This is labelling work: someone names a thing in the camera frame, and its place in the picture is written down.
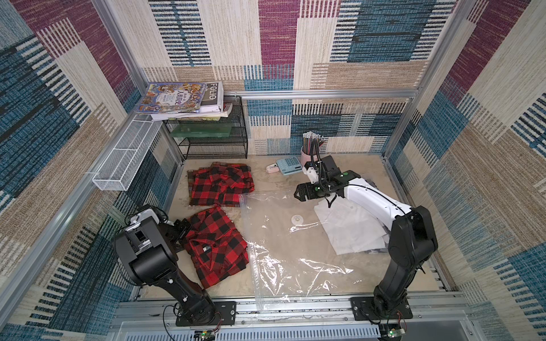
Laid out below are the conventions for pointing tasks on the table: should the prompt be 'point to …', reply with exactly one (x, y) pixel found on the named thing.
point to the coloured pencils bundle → (311, 142)
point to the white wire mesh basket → (117, 172)
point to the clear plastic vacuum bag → (291, 261)
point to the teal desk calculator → (290, 165)
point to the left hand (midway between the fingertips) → (189, 236)
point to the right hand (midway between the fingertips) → (302, 191)
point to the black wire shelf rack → (224, 138)
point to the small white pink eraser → (272, 168)
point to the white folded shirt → (352, 229)
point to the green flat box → (202, 130)
